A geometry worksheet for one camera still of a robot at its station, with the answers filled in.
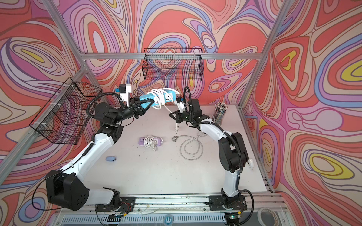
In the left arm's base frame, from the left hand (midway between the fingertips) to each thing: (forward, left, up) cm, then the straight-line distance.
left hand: (154, 103), depth 60 cm
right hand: (+13, -5, -24) cm, 28 cm away
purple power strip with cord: (+3, +8, -37) cm, 38 cm away
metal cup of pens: (+22, -38, -25) cm, 51 cm away
